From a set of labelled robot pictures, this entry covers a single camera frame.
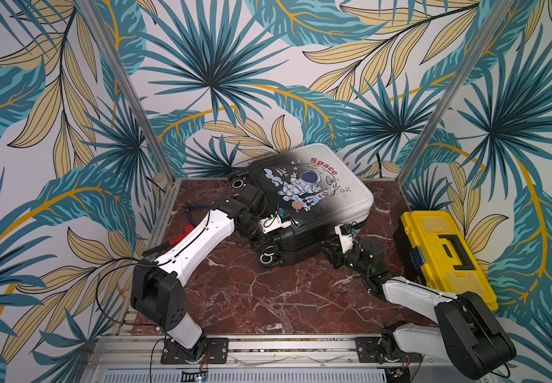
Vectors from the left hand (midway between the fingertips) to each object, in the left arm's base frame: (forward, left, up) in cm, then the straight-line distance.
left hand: (270, 247), depth 77 cm
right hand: (+6, -19, -7) cm, 21 cm away
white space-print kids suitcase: (+21, -16, +6) cm, 27 cm away
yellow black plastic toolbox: (-2, -53, 0) cm, 53 cm away
